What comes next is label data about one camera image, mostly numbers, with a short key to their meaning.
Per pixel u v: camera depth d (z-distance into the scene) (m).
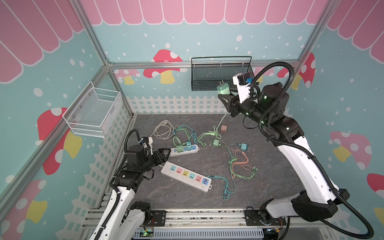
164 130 1.09
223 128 1.09
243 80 0.44
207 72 0.94
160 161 0.66
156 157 0.66
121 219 0.46
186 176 0.85
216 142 1.00
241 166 0.91
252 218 0.74
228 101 0.50
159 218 0.74
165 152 0.72
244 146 0.99
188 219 0.76
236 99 0.49
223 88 0.55
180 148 0.93
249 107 0.48
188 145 0.94
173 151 0.96
